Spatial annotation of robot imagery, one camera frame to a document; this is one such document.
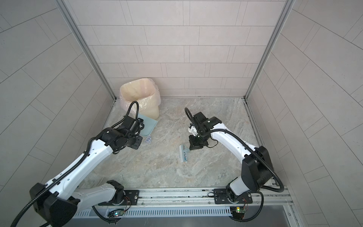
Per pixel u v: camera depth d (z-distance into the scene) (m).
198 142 0.68
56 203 0.36
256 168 0.41
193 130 0.75
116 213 0.65
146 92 1.01
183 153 0.83
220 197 0.71
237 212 0.68
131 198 0.71
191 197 0.73
